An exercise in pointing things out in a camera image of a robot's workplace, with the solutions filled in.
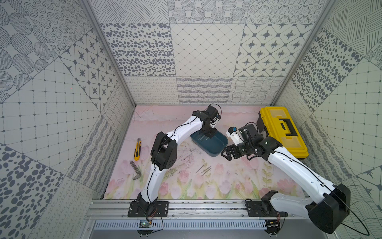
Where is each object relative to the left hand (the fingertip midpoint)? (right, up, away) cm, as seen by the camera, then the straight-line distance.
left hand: (211, 131), depth 92 cm
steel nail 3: (-4, -24, -6) cm, 25 cm away
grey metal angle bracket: (-45, -22, -6) cm, 51 cm away
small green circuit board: (-36, -44, -21) cm, 60 cm away
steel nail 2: (-8, -22, -4) cm, 24 cm away
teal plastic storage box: (+2, -11, +6) cm, 13 cm away
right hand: (+8, -10, -15) cm, 19 cm away
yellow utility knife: (-48, -12, +2) cm, 49 cm away
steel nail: (-6, -5, +9) cm, 12 cm away
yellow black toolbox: (+40, +5, -4) cm, 41 cm away
